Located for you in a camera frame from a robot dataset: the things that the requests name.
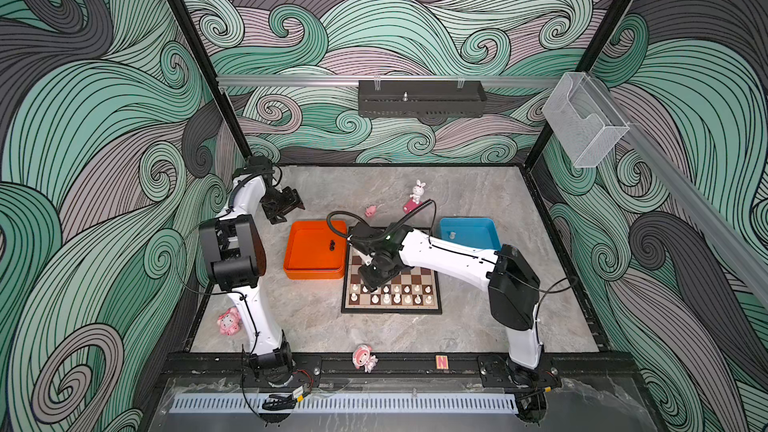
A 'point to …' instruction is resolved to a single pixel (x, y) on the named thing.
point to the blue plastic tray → (480, 232)
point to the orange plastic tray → (314, 252)
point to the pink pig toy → (370, 211)
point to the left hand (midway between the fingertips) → (296, 207)
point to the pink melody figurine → (362, 357)
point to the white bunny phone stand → (415, 202)
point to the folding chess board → (413, 291)
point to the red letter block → (442, 362)
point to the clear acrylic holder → (587, 125)
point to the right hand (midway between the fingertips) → (372, 282)
